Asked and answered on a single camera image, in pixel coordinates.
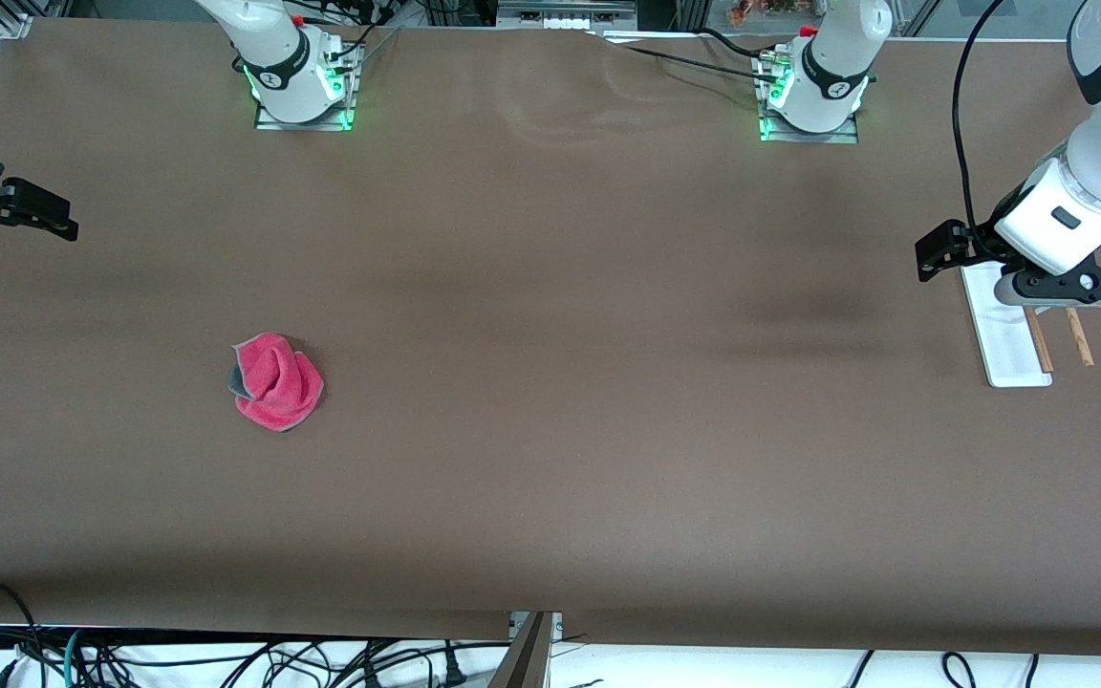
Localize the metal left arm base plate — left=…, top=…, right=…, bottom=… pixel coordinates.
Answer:
left=759, top=53, right=860, bottom=144

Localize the black base cable bundle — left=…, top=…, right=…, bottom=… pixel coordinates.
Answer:
left=307, top=0, right=399, bottom=63

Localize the large table cover sheet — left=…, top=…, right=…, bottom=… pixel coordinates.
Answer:
left=0, top=17, right=1101, bottom=660

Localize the thick black tabletop cable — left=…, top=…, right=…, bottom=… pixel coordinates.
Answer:
left=699, top=27, right=781, bottom=60

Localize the white rack base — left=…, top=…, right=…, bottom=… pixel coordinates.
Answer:
left=960, top=260, right=1054, bottom=389

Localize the grey power strip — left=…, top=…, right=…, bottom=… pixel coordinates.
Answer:
left=498, top=0, right=637, bottom=32

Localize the aluminium frame strut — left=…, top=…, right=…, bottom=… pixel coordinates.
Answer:
left=895, top=0, right=943, bottom=39

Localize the dark table leg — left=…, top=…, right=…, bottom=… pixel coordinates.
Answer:
left=488, top=612, right=556, bottom=688

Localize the red orange clutter pile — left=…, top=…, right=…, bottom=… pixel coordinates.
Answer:
left=727, top=0, right=800, bottom=25

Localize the pink microfibre towel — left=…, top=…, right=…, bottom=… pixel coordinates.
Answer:
left=228, top=332, right=325, bottom=433

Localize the thin black tabletop cable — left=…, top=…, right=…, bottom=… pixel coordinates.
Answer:
left=598, top=40, right=781, bottom=83

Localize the wooden rack rod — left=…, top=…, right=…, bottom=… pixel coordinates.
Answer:
left=1026, top=306, right=1055, bottom=374
left=1065, top=306, right=1095, bottom=368

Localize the white table bracket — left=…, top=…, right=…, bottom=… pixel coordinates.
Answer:
left=509, top=612, right=563, bottom=643

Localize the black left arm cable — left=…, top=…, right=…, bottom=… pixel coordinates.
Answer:
left=952, top=0, right=1008, bottom=259

